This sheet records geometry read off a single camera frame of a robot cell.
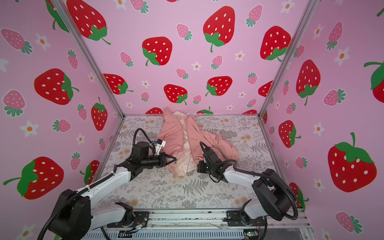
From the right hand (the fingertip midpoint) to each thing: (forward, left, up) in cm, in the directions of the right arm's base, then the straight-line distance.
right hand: (196, 165), depth 88 cm
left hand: (-3, +10, +11) cm, 15 cm away
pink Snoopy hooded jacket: (+19, +11, -4) cm, 22 cm away
